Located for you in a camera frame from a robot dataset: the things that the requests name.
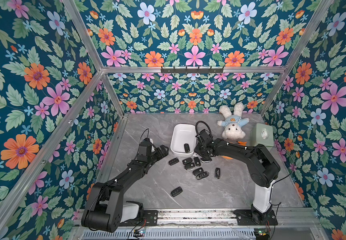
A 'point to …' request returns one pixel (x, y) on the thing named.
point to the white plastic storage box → (182, 134)
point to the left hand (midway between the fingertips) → (166, 149)
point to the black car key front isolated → (176, 191)
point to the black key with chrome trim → (202, 175)
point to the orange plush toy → (239, 143)
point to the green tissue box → (263, 134)
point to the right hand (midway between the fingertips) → (195, 150)
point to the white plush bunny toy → (233, 123)
